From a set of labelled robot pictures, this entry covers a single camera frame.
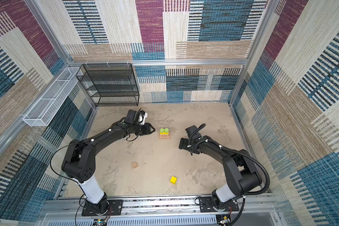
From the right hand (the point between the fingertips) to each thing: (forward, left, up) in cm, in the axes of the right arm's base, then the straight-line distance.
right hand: (185, 148), depth 91 cm
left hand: (+10, +20, +9) cm, 24 cm away
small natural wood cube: (-9, +32, -2) cm, 33 cm away
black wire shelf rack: (+47, +54, +16) cm, 73 cm away
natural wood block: (+11, +14, -2) cm, 18 cm away
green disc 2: (+12, +12, +3) cm, 18 cm away
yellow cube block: (-19, +9, -1) cm, 20 cm away
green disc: (+12, +15, +3) cm, 20 cm away
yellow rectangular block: (+11, +14, +2) cm, 18 cm away
